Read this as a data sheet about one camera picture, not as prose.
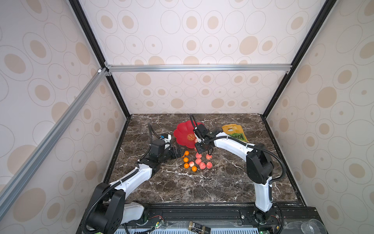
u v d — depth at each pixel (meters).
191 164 0.91
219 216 0.76
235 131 1.07
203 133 0.72
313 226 0.71
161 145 0.66
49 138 0.55
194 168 0.90
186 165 0.90
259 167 0.51
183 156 0.97
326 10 0.69
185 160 0.92
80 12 0.69
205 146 0.80
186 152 0.95
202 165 0.89
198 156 0.94
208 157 0.92
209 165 0.90
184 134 1.09
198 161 0.91
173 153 0.75
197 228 0.68
